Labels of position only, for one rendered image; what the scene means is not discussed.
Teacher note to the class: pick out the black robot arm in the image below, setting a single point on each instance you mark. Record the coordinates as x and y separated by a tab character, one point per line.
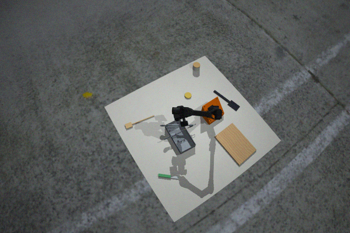
178	113

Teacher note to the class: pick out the yellow flat disc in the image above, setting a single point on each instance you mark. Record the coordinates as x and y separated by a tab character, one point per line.
188	95

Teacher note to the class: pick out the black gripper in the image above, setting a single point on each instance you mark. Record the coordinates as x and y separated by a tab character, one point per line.
184	122

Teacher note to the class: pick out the black kitchen knife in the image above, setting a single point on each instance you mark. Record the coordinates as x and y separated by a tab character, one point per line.
232	104

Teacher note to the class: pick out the grey cylindrical jar with tan lid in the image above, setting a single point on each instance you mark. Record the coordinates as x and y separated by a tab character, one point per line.
196	66

